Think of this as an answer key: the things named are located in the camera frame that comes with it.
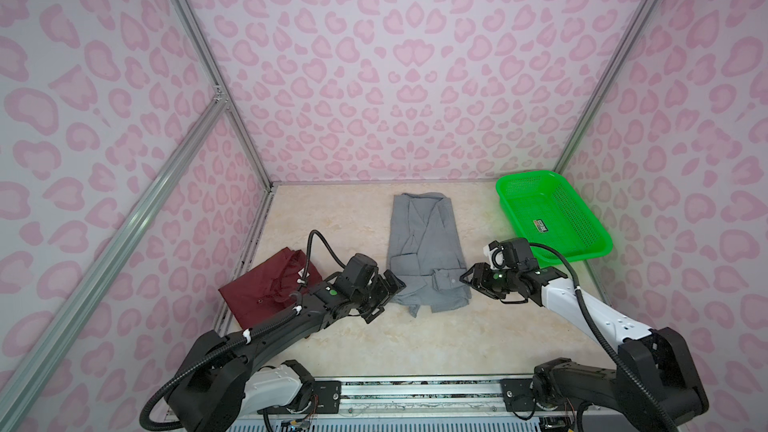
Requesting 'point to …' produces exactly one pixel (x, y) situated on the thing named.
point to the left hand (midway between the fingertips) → (402, 291)
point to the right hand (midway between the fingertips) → (466, 279)
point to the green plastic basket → (542, 207)
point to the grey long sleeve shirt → (426, 253)
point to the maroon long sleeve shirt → (265, 288)
